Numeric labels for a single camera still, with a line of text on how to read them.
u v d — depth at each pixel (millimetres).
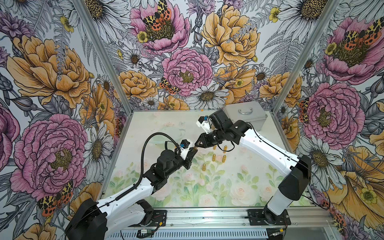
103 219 405
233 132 544
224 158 917
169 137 626
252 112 997
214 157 917
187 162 676
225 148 628
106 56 897
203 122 702
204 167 890
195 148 750
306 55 890
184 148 650
